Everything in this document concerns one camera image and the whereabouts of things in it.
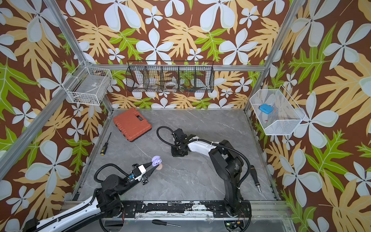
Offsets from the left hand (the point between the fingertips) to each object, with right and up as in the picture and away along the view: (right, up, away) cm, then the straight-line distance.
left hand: (156, 160), depth 68 cm
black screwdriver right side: (+54, -12, +16) cm, 58 cm away
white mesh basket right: (+67, +24, +14) cm, 72 cm away
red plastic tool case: (-26, +17, +38) cm, 49 cm away
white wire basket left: (-44, +41, +18) cm, 63 cm away
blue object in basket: (+63, +27, +17) cm, 70 cm away
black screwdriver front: (0, -31, +3) cm, 31 cm away
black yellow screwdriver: (-40, +2, +28) cm, 49 cm away
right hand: (+5, -2, +25) cm, 25 cm away
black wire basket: (+4, +50, +29) cm, 58 cm away
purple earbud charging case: (+1, +1, -3) cm, 3 cm away
